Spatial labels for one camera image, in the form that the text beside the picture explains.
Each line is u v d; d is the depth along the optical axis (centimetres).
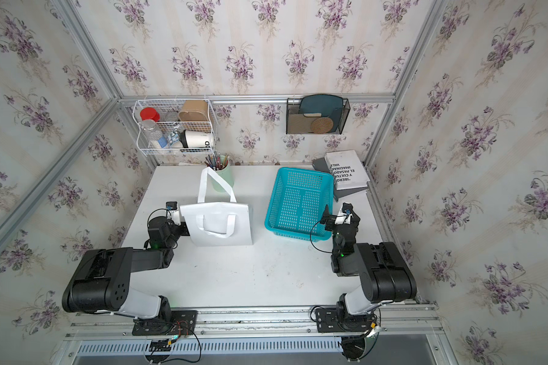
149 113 92
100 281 45
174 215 81
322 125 97
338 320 73
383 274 46
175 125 93
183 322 72
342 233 69
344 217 75
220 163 98
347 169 108
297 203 104
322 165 118
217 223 76
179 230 82
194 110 88
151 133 90
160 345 71
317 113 93
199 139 92
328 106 98
